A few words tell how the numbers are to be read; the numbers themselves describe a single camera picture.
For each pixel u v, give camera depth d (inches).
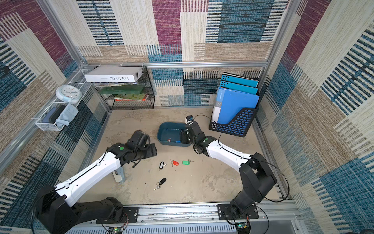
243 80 37.0
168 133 41.0
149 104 48.2
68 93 29.5
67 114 26.9
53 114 25.6
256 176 17.3
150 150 28.7
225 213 28.7
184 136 30.6
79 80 34.7
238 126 37.7
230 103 34.5
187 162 36.0
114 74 30.6
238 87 36.0
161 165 35.5
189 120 29.8
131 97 39.5
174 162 35.9
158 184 32.8
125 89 36.8
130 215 28.9
